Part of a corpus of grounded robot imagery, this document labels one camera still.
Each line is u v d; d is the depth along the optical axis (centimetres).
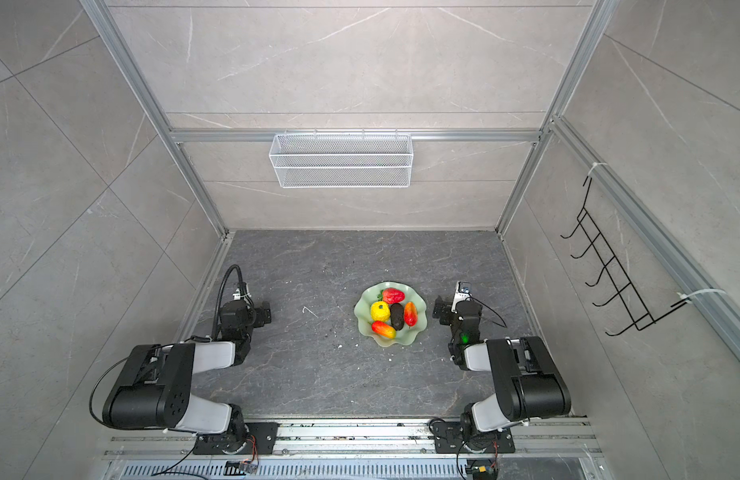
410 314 90
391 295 93
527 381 44
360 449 73
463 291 80
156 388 44
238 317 72
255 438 73
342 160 101
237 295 80
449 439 73
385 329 90
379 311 91
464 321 71
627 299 65
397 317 91
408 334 89
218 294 104
